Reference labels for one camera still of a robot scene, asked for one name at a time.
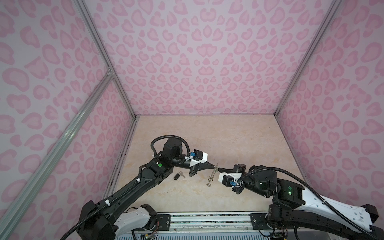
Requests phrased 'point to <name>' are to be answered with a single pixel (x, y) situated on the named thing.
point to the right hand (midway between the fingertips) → (220, 167)
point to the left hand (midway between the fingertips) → (214, 163)
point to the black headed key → (178, 175)
